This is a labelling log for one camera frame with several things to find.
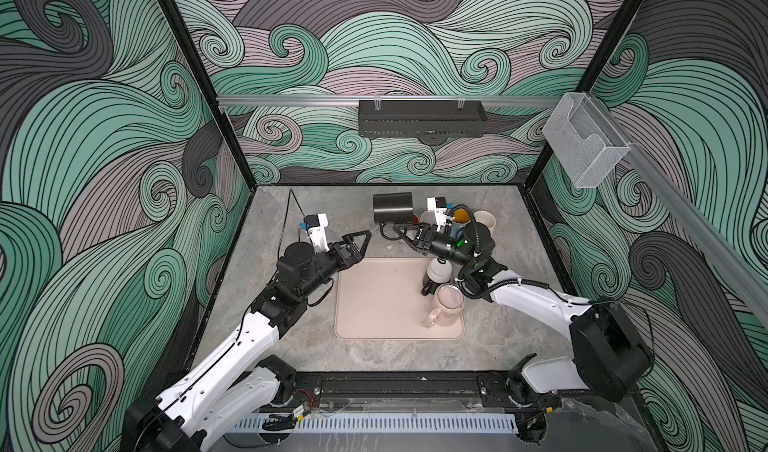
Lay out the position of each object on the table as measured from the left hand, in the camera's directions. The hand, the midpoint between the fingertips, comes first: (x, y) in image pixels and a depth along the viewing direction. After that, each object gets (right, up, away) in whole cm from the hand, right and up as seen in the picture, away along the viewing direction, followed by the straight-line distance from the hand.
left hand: (364, 236), depth 70 cm
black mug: (+7, +7, -1) cm, 10 cm away
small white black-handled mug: (+21, -12, +15) cm, 29 cm away
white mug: (+40, +3, +30) cm, 50 cm away
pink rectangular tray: (+5, -21, +18) cm, 28 cm away
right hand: (+7, +1, 0) cm, 7 cm away
